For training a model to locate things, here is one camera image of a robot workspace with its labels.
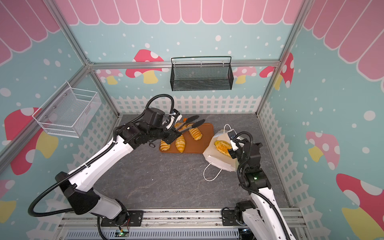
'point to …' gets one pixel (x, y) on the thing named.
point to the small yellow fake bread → (180, 143)
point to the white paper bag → (216, 152)
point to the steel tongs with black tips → (191, 119)
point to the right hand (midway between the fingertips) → (236, 136)
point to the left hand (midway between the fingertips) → (176, 133)
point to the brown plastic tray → (205, 145)
